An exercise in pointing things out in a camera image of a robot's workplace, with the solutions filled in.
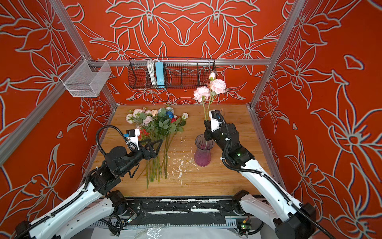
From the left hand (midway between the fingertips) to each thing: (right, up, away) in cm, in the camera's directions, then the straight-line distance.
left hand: (156, 139), depth 67 cm
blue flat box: (-3, +37, +23) cm, 44 cm away
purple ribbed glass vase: (+23, -12, +21) cm, 33 cm away
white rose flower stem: (+8, +7, +36) cm, 38 cm away
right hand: (+22, +9, +3) cm, 24 cm away
